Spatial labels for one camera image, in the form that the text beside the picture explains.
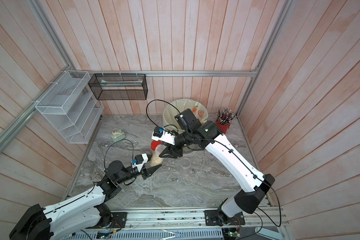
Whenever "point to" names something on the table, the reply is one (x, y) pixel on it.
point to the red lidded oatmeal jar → (154, 144)
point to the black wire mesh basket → (119, 86)
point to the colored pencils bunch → (225, 116)
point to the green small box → (117, 135)
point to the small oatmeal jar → (155, 160)
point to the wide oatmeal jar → (185, 163)
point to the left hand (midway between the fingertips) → (158, 161)
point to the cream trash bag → (177, 107)
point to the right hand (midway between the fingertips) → (162, 148)
